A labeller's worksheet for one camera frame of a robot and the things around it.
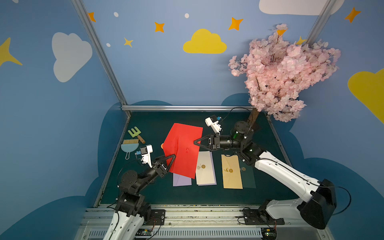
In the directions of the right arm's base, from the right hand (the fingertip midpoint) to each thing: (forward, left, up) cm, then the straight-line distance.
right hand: (197, 142), depth 60 cm
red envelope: (+1, +8, -2) cm, 8 cm away
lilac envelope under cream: (+3, -11, -37) cm, 39 cm away
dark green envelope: (+1, -31, -37) cm, 48 cm away
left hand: (-2, +10, -7) cm, 13 cm away
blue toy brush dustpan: (+18, +48, -36) cm, 62 cm away
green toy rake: (+29, +46, -36) cm, 65 cm away
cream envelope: (+3, -5, -38) cm, 38 cm away
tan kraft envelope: (+4, -21, -37) cm, 43 cm away
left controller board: (-29, +24, -37) cm, 53 cm away
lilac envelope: (-3, +10, -37) cm, 39 cm away
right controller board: (-26, -37, -40) cm, 60 cm away
